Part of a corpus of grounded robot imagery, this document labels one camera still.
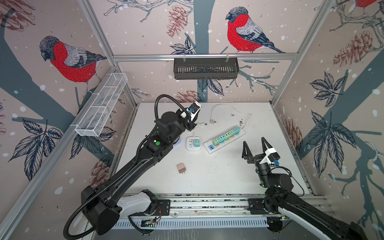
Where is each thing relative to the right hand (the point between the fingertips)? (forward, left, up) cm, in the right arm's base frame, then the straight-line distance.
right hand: (252, 142), depth 68 cm
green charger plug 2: (+17, +8, -20) cm, 27 cm away
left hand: (+9, +27, +14) cm, 32 cm away
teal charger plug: (+10, +27, -19) cm, 34 cm away
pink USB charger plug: (-4, +36, -24) cm, 43 cm away
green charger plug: (+11, +15, -19) cm, 27 cm away
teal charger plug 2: (+21, +1, -20) cm, 29 cm away
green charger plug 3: (+19, +5, -19) cm, 27 cm away
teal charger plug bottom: (+14, +12, -19) cm, 27 cm away
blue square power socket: (+13, +40, -25) cm, 49 cm away
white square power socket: (+12, +32, -23) cm, 41 cm away
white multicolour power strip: (+10, +19, -23) cm, 32 cm away
